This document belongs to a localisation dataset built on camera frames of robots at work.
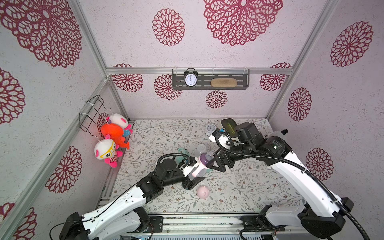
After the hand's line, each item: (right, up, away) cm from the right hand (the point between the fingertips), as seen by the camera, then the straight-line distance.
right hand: (210, 158), depth 62 cm
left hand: (-4, -8, +9) cm, 13 cm away
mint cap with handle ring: (-13, 0, +2) cm, 13 cm away
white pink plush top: (-53, +19, +32) cm, 65 cm away
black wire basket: (-60, +21, +14) cm, 65 cm away
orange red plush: (-52, +11, +25) cm, 59 cm away
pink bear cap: (-2, -21, +18) cm, 28 cm away
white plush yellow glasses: (-54, +2, +18) cm, 57 cm away
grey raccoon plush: (+43, +10, +23) cm, 50 cm away
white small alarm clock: (+6, +14, +49) cm, 51 cm away
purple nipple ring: (-2, 0, 0) cm, 2 cm away
